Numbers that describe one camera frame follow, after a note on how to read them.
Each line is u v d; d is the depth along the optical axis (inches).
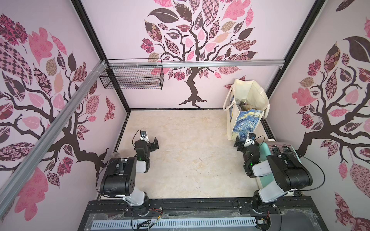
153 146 33.0
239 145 32.5
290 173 18.2
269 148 30.0
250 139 30.3
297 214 28.4
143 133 31.6
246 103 43.2
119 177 17.9
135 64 35.4
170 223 27.4
